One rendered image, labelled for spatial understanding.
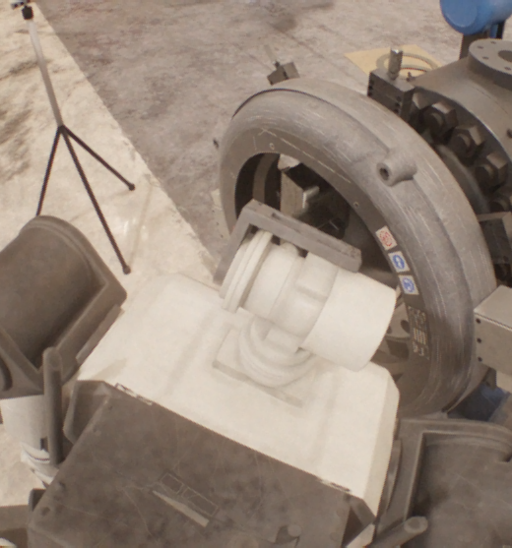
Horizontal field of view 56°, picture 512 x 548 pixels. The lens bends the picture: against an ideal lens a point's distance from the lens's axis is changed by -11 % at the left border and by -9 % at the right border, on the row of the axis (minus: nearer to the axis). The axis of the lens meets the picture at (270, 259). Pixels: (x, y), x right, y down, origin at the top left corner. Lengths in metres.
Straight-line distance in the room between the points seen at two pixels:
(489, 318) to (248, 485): 0.51
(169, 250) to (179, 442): 1.67
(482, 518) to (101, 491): 0.30
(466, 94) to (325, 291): 0.84
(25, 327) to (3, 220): 2.06
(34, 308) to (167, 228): 1.69
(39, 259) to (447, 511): 0.41
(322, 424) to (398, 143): 0.49
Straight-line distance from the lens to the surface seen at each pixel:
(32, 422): 0.61
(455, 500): 0.47
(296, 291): 0.35
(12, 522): 1.44
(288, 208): 0.96
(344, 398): 0.44
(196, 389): 0.40
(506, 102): 1.17
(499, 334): 0.79
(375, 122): 0.81
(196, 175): 2.34
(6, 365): 0.42
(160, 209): 2.20
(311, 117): 0.85
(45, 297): 0.44
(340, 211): 0.97
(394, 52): 0.83
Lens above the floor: 1.40
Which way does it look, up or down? 47 degrees down
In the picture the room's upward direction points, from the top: 3 degrees counter-clockwise
